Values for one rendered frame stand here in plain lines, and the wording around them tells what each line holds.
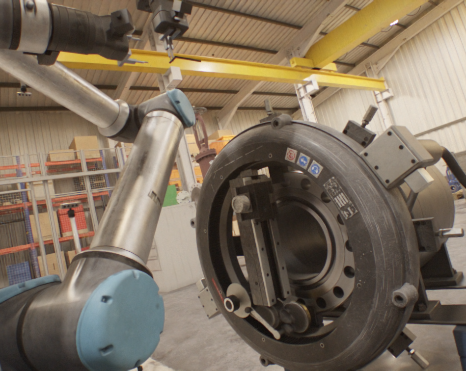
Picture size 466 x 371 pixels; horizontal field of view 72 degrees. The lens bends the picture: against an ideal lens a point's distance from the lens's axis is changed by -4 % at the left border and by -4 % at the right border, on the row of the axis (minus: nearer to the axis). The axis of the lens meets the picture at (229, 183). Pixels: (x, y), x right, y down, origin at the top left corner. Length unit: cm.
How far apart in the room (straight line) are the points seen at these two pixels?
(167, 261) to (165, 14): 419
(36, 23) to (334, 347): 93
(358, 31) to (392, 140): 1276
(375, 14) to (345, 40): 135
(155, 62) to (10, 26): 941
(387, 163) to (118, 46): 60
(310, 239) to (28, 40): 112
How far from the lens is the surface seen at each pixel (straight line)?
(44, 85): 87
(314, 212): 102
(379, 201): 81
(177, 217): 490
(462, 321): 123
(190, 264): 493
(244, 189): 92
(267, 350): 113
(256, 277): 102
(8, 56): 82
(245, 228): 100
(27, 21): 62
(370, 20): 1336
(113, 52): 68
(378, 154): 81
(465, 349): 122
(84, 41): 66
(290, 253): 125
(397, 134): 80
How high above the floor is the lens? 71
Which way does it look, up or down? 7 degrees up
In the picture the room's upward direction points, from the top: 14 degrees counter-clockwise
